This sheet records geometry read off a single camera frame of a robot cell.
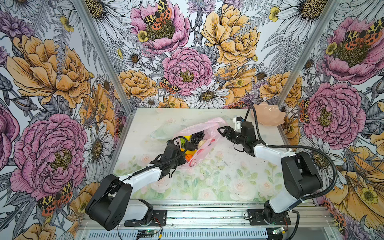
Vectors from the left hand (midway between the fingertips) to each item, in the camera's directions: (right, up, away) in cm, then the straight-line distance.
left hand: (184, 160), depth 90 cm
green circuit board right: (+46, -29, -18) cm, 57 cm away
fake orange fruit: (+2, +1, +1) cm, 3 cm away
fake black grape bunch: (+8, +13, +12) cm, 19 cm away
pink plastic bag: (+17, +18, +7) cm, 26 cm away
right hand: (+22, +15, +1) cm, 26 cm away
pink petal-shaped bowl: (+65, +29, +33) cm, 79 cm away
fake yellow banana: (+4, +4, +3) cm, 6 cm away
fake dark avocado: (+3, +7, +8) cm, 11 cm away
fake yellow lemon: (+2, +13, +10) cm, 16 cm away
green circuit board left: (-16, -29, -19) cm, 38 cm away
